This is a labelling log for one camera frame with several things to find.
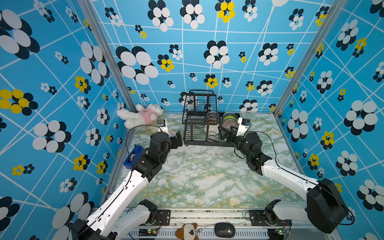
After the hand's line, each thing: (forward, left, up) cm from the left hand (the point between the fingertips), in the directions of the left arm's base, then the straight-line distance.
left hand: (173, 130), depth 74 cm
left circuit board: (-39, +12, -31) cm, 51 cm away
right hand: (+5, -28, -2) cm, 28 cm away
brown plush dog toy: (-39, -8, -25) cm, 47 cm away
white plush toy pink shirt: (+28, +28, -18) cm, 43 cm away
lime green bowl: (+26, -35, -18) cm, 47 cm away
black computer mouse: (-38, -25, -26) cm, 52 cm away
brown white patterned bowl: (+31, -23, -23) cm, 45 cm away
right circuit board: (-39, -50, -30) cm, 70 cm away
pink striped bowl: (+24, -34, -21) cm, 47 cm away
